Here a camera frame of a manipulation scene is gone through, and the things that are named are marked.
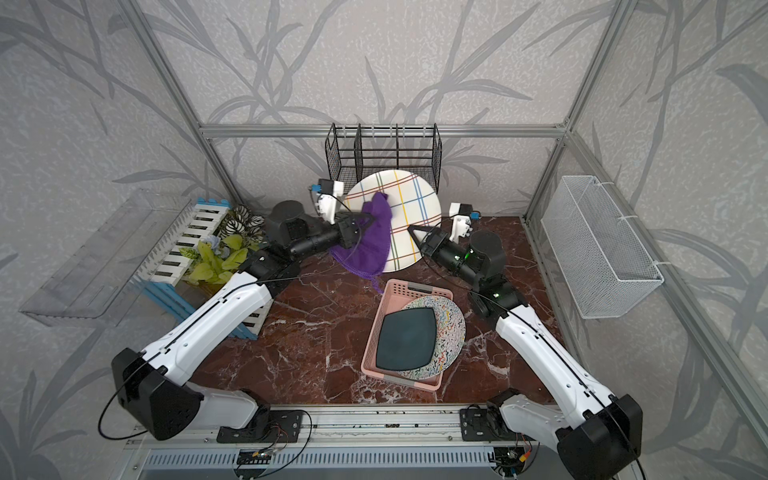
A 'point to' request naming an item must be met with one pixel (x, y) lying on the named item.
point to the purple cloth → (368, 256)
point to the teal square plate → (407, 339)
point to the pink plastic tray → (395, 295)
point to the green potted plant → (216, 258)
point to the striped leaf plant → (241, 222)
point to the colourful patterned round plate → (451, 329)
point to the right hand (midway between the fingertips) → (407, 228)
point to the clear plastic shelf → (92, 287)
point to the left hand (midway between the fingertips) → (373, 217)
